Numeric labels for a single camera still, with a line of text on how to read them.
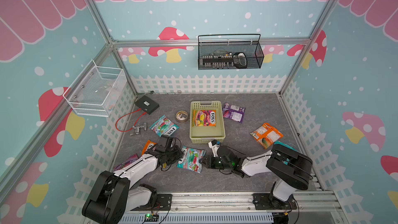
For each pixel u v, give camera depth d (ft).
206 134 3.17
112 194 1.35
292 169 1.51
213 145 2.66
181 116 3.47
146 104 3.68
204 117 3.38
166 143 2.32
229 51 3.09
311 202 2.48
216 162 2.44
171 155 2.48
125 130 3.37
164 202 2.45
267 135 3.15
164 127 3.27
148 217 2.39
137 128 3.25
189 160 2.79
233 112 3.48
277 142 3.09
